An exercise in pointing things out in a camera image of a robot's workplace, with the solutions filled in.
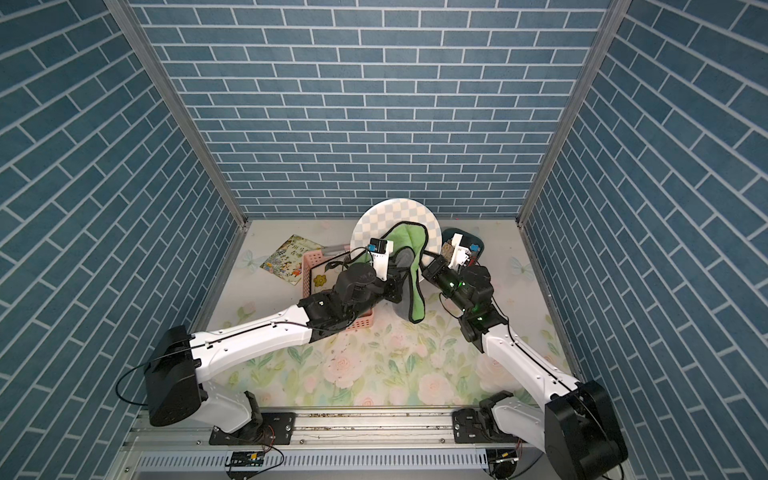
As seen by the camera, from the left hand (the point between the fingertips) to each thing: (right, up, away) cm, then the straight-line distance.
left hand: (418, 273), depth 73 cm
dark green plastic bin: (+12, +8, -3) cm, 15 cm away
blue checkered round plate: (-9, +15, +8) cm, 20 cm away
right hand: (0, +5, +1) cm, 5 cm away
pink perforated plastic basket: (-36, +2, +29) cm, 47 cm away
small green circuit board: (-42, -45, 0) cm, 62 cm away
